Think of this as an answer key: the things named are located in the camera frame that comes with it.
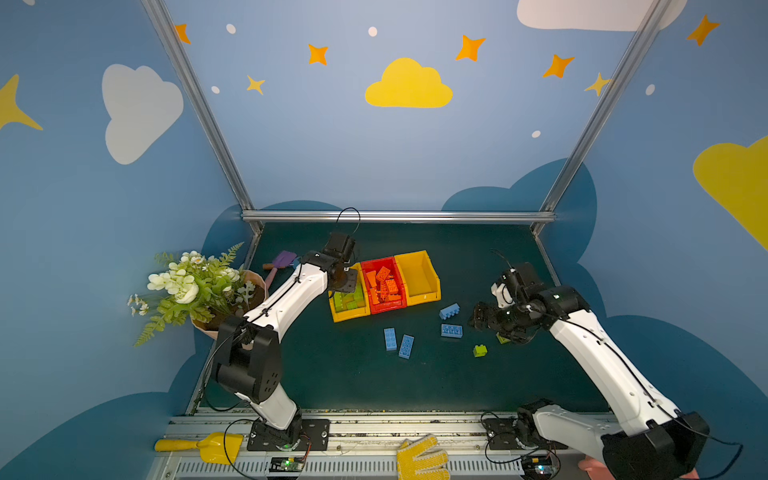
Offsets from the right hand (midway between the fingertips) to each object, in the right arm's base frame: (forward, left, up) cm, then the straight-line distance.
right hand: (485, 323), depth 76 cm
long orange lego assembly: (+15, +31, -13) cm, 37 cm away
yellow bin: (+8, +37, -13) cm, 40 cm away
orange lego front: (+18, +25, -12) cm, 33 cm away
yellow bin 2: (+24, +15, -16) cm, 32 cm away
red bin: (+26, +26, -10) cm, 38 cm away
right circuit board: (-29, -12, -18) cm, 36 cm away
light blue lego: (+12, +6, -15) cm, 20 cm away
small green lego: (-1, -2, -16) cm, 16 cm away
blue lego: (+6, +6, -17) cm, 18 cm away
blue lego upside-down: (0, +20, -18) cm, 27 cm away
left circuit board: (-31, +48, -16) cm, 60 cm away
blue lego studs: (+1, +25, -16) cm, 30 cm away
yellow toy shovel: (-29, +66, -13) cm, 73 cm away
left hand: (+14, +38, -3) cm, 40 cm away
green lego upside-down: (+14, +38, -15) cm, 43 cm away
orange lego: (+25, +29, -14) cm, 41 cm away
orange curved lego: (+22, +32, -13) cm, 41 cm away
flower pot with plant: (-1, +67, +13) cm, 69 cm away
